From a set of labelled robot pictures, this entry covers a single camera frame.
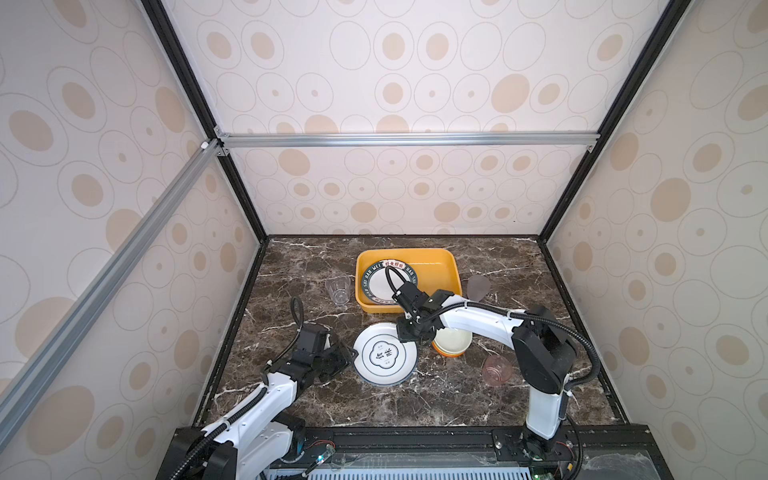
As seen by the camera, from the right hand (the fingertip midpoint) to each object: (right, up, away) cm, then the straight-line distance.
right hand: (402, 336), depth 89 cm
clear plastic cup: (-21, +13, +13) cm, 28 cm away
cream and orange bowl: (+14, -1, -4) cm, 15 cm away
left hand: (-11, -3, -6) cm, 13 cm away
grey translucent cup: (+26, +14, +13) cm, 32 cm away
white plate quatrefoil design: (-6, -7, -2) cm, 9 cm away
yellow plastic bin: (+13, +20, +19) cm, 30 cm away
